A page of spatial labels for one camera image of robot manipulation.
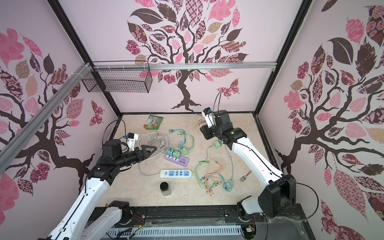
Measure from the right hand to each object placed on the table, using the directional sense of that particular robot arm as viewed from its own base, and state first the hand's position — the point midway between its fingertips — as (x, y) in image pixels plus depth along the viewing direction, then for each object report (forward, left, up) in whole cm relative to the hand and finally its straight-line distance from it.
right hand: (205, 125), depth 79 cm
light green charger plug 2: (+3, -10, -24) cm, 26 cm away
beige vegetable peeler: (+29, +3, -26) cm, 39 cm away
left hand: (-14, +26, -4) cm, 30 cm away
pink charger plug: (0, +1, +2) cm, 2 cm away
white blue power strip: (-18, +17, -23) cm, 34 cm away
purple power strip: (-10, +14, -22) cm, 28 cm away
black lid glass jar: (-28, +21, -16) cm, 39 cm away
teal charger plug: (-5, +21, -19) cm, 29 cm away
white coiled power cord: (+7, +32, -25) cm, 41 cm away
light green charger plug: (-7, +17, -19) cm, 27 cm away
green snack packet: (+24, +39, -25) cm, 52 cm away
